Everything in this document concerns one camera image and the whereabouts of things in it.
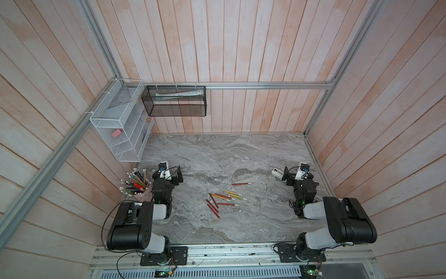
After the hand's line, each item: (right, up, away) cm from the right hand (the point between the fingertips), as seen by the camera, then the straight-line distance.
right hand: (295, 166), depth 90 cm
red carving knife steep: (-43, -18, 0) cm, 47 cm away
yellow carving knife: (-34, -14, +3) cm, 37 cm away
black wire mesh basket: (-67, +39, +14) cm, 79 cm away
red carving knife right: (-37, -20, -1) cm, 42 cm away
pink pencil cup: (-75, -13, -8) cm, 77 cm away
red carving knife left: (-44, -20, -2) cm, 49 cm away
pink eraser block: (-90, +17, -8) cm, 92 cm away
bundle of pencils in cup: (-80, -8, -8) cm, 81 cm away
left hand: (-66, -1, 0) cm, 66 cm away
